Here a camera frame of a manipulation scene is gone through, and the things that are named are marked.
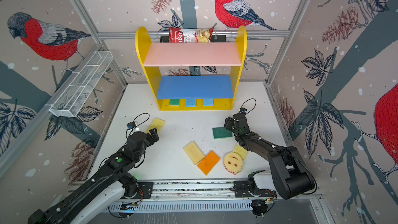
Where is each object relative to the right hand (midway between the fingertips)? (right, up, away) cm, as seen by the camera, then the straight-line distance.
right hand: (227, 122), depth 92 cm
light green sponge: (-35, +12, +14) cm, 39 cm away
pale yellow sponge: (-20, -15, -7) cm, 26 cm away
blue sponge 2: (-11, +12, +15) cm, 22 cm away
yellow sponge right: (+6, -15, -6) cm, 17 cm away
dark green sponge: (-4, -6, +1) cm, 7 cm away
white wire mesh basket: (-78, +21, -15) cm, 82 cm away
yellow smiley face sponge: (+1, -19, -12) cm, 22 cm away
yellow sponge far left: (-44, -1, +3) cm, 44 cm away
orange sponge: (-12, -20, -10) cm, 25 cm away
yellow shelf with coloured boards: (-24, +32, +30) cm, 50 cm away
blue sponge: (-23, +11, +14) cm, 30 cm away
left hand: (-43, -3, -11) cm, 45 cm away
